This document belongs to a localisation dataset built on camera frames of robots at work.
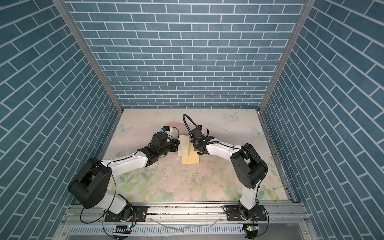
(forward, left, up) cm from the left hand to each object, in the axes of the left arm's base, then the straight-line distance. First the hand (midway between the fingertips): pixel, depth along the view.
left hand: (181, 142), depth 89 cm
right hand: (+3, -11, -5) cm, 13 cm away
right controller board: (-42, -37, -14) cm, 57 cm away
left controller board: (-41, +27, -14) cm, 51 cm away
